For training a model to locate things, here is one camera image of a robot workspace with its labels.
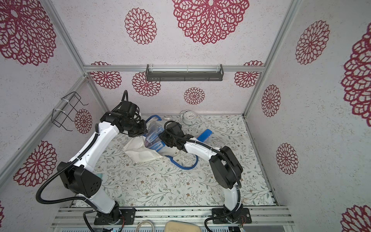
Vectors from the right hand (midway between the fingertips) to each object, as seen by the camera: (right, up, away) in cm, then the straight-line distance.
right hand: (157, 134), depth 87 cm
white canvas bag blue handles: (-9, -9, -5) cm, 14 cm away
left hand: (-4, +1, -6) cm, 8 cm away
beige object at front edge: (+12, -44, -17) cm, 49 cm away
